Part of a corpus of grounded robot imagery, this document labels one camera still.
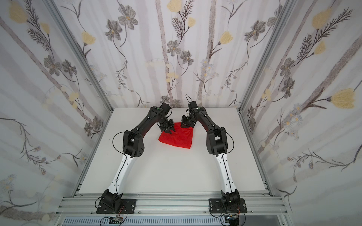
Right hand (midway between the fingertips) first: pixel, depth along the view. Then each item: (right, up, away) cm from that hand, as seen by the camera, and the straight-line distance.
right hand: (184, 120), depth 102 cm
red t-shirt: (-2, -11, -4) cm, 12 cm away
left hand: (-6, -6, -2) cm, 9 cm away
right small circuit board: (+25, -52, -31) cm, 66 cm away
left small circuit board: (-35, -51, -31) cm, 70 cm away
